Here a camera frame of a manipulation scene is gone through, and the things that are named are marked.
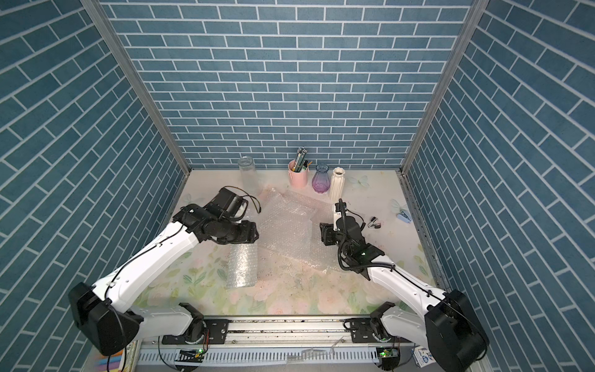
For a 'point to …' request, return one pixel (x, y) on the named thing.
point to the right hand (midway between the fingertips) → (329, 224)
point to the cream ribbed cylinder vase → (337, 184)
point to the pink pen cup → (297, 180)
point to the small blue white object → (404, 216)
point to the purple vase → (321, 180)
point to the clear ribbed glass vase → (249, 173)
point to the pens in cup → (301, 164)
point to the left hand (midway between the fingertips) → (256, 238)
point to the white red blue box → (423, 357)
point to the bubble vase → (242, 266)
